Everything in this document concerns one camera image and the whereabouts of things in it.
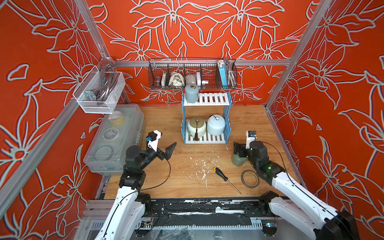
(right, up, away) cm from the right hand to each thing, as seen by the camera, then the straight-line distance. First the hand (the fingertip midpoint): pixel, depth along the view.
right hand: (239, 141), depth 81 cm
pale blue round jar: (-11, +9, +13) cm, 19 cm away
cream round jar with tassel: (-23, +7, +11) cm, 27 cm away
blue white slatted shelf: (-16, +24, +4) cm, 29 cm away
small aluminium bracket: (-17, +37, +16) cm, 44 cm away
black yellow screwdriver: (-12, -17, +3) cm, 21 cm away
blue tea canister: (-27, +26, -2) cm, 38 cm away
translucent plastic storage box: (-64, +8, 0) cm, 64 cm away
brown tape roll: (+4, -24, -2) cm, 24 cm away
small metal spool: (-48, +37, +11) cm, 61 cm away
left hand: (-38, +3, -10) cm, 40 cm away
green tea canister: (+1, -12, +2) cm, 12 cm away
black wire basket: (-15, +43, +16) cm, 49 cm away
